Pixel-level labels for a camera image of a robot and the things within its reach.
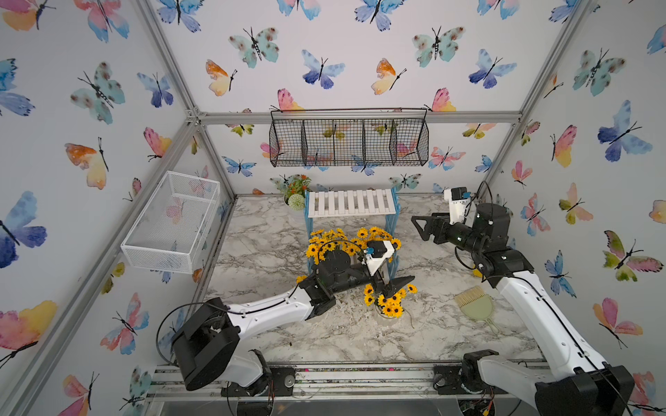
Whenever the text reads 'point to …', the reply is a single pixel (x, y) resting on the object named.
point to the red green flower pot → (297, 186)
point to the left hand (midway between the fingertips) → (404, 258)
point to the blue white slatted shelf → (336, 203)
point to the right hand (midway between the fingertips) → (427, 214)
